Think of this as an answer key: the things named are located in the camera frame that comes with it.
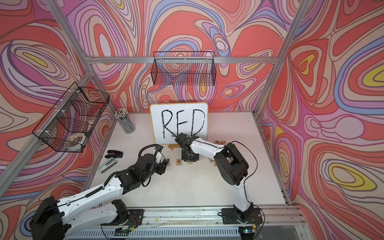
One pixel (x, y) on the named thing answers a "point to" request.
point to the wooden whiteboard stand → (172, 146)
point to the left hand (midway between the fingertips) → (166, 158)
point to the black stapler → (117, 154)
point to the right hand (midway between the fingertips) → (190, 162)
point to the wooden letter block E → (178, 161)
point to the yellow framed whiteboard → (169, 120)
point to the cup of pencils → (121, 115)
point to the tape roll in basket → (77, 137)
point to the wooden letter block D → (190, 162)
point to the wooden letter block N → (223, 142)
